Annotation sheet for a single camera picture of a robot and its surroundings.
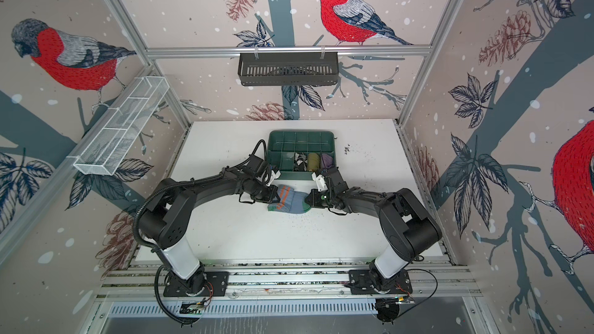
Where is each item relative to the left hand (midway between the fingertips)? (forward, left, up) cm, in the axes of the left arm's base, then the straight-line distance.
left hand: (279, 200), depth 89 cm
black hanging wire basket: (+54, -3, +24) cm, 59 cm away
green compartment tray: (+32, +1, -7) cm, 33 cm away
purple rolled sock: (+20, -21, -2) cm, 29 cm away
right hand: (0, -10, -2) cm, 11 cm away
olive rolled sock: (+16, -14, +3) cm, 22 cm away
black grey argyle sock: (+15, -8, +4) cm, 18 cm away
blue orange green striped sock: (+1, -5, -3) cm, 6 cm away
